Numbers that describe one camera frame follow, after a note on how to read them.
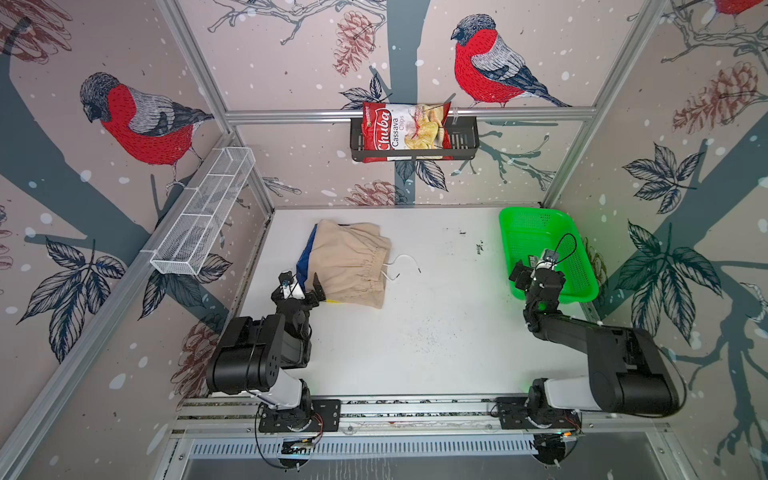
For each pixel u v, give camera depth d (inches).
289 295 30.5
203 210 31.1
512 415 28.7
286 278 29.6
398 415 29.4
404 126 34.5
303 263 39.3
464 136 37.4
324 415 28.9
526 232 44.4
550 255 30.6
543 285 26.9
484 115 60.1
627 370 17.2
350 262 38.4
